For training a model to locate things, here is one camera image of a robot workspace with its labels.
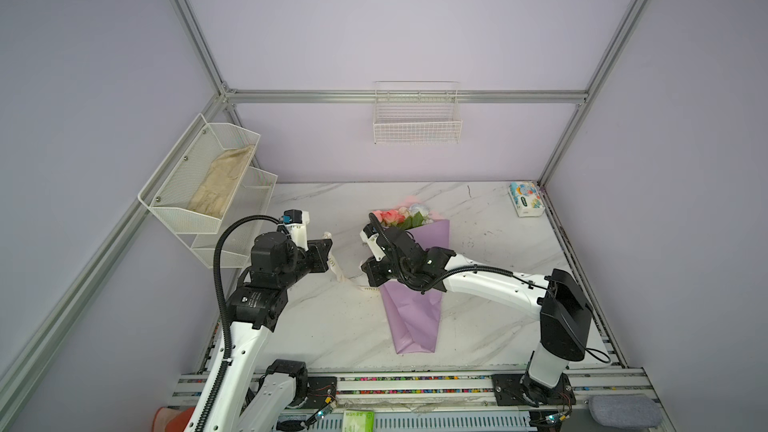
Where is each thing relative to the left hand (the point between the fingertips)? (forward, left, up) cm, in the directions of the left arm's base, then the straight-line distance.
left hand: (330, 245), depth 71 cm
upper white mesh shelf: (+15, +39, +3) cm, 42 cm away
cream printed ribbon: (-2, 0, -6) cm, 6 cm away
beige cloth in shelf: (+15, +32, +3) cm, 36 cm away
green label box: (-33, -7, -23) cm, 41 cm away
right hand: (-1, -6, -9) cm, 11 cm away
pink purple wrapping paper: (-10, -21, -19) cm, 30 cm away
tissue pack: (+34, -65, -19) cm, 76 cm away
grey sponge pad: (-31, -72, -22) cm, 82 cm away
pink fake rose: (+26, -14, -20) cm, 36 cm away
